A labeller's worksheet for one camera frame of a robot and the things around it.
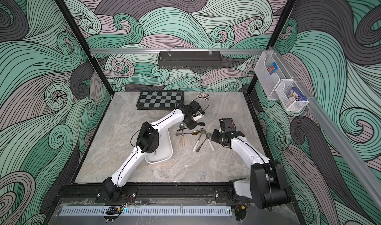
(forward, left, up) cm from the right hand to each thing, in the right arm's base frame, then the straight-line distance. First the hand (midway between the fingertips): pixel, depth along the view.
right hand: (216, 137), depth 89 cm
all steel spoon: (+5, +4, -6) cm, 9 cm away
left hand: (+13, +14, -4) cm, 19 cm away
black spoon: (+14, +8, -6) cm, 17 cm away
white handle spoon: (+7, +8, -5) cm, 12 cm away
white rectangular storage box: (-8, +31, -2) cm, 33 cm away
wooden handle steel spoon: (+10, +22, -3) cm, 24 cm away
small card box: (+39, +4, -4) cm, 40 cm away
